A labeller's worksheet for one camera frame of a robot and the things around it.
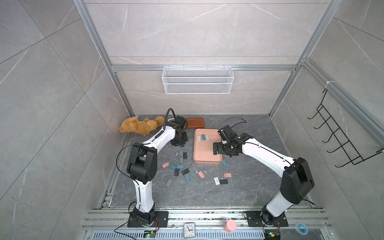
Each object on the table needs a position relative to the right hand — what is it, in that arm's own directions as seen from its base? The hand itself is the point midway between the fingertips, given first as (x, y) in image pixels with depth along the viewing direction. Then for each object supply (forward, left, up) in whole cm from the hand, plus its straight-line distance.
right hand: (221, 150), depth 87 cm
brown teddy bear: (+20, +57, +3) cm, 61 cm away
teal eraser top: (+18, +10, -11) cm, 23 cm away
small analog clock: (-38, +19, -9) cm, 43 cm away
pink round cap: (-37, +1, -2) cm, 37 cm away
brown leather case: (+30, +15, -8) cm, 34 cm away
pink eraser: (-3, +35, -10) cm, 36 cm away
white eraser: (+16, +13, -9) cm, 23 cm away
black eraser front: (-14, -1, -12) cm, 19 cm away
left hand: (+10, +22, -2) cm, 24 cm away
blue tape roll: (-38, -36, -12) cm, 53 cm away
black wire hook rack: (-11, -49, +22) cm, 55 cm away
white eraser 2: (+17, +7, -10) cm, 21 cm away
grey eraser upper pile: (+5, +25, -11) cm, 28 cm away
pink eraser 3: (-11, -4, -11) cm, 15 cm away
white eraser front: (-14, +4, -11) cm, 18 cm away
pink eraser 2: (-11, +12, -10) cm, 19 cm away
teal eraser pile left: (-5, +30, -10) cm, 32 cm away
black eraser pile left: (-8, +28, -11) cm, 31 cm away
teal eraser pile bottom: (-12, +21, -11) cm, 26 cm away
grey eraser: (-15, +31, -11) cm, 36 cm away
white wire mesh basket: (+45, +13, +19) cm, 50 cm away
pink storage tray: (+15, +10, -10) cm, 21 cm away
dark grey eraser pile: (+3, +23, -11) cm, 26 cm away
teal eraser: (-3, -3, -10) cm, 11 cm away
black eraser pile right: (-8, +22, -11) cm, 25 cm away
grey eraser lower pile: (0, +25, -11) cm, 27 cm away
